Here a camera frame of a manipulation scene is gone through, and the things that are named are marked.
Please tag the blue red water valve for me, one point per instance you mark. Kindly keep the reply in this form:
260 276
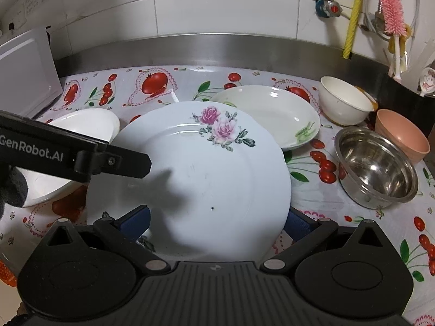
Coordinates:
329 9

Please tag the white deep plate green print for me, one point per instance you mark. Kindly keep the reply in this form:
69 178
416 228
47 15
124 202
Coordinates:
290 119

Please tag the steel counter backsplash rim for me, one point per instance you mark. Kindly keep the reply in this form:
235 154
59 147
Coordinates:
275 54

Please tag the white microwave oven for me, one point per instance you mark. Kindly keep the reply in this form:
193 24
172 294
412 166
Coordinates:
29 81

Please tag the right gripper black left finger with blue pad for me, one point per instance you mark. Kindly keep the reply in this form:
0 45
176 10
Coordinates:
120 236

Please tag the pink bottle brush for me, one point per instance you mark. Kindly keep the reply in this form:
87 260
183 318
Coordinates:
395 25

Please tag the white ceramic bowl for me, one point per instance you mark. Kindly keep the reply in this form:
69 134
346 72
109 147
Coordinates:
343 103

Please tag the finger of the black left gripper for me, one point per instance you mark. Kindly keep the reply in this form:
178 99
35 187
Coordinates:
108 159

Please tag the white plate pink roses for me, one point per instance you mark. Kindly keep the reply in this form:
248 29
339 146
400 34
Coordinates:
218 189

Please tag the plain white plate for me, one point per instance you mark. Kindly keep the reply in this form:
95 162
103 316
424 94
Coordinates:
96 123

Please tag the black gloved hand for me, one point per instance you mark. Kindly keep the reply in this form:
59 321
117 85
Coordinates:
13 187

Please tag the orange rimmed bowl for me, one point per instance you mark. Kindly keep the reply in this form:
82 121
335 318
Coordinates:
372 100

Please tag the stainless steel bowl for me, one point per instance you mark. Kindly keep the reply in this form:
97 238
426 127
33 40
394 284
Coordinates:
373 171

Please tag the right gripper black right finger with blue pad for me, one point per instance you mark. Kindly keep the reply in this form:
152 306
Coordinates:
308 235

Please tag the pink plastic bowl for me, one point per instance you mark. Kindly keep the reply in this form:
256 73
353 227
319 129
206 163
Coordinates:
403 133

